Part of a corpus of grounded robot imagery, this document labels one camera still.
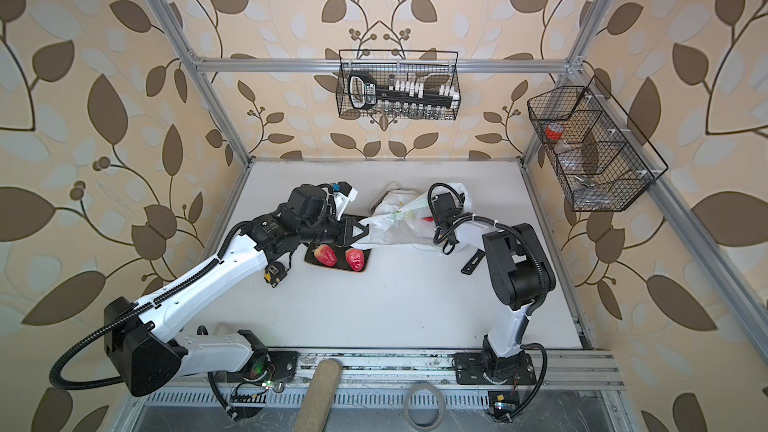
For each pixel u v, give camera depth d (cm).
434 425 64
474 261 93
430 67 91
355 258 89
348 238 64
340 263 92
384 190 107
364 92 85
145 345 38
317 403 67
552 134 87
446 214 79
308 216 58
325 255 90
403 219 82
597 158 82
